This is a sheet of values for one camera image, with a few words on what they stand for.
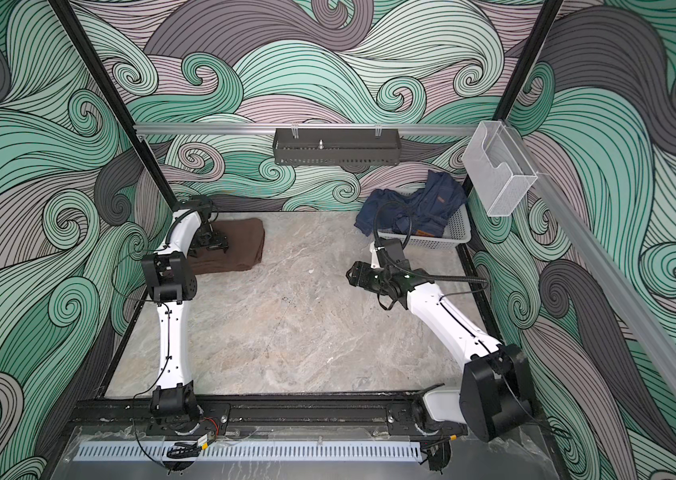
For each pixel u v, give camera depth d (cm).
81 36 74
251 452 70
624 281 54
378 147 95
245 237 107
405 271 60
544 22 73
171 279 68
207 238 92
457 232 108
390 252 64
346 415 74
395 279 61
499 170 78
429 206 113
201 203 84
